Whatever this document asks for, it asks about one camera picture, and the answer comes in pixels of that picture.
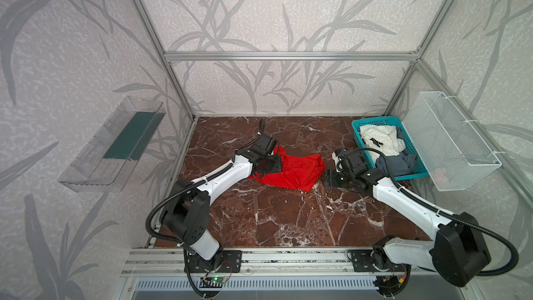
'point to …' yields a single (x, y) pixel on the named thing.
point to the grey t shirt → (402, 164)
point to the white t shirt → (383, 138)
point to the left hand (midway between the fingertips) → (283, 161)
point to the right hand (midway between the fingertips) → (328, 171)
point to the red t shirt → (298, 172)
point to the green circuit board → (212, 282)
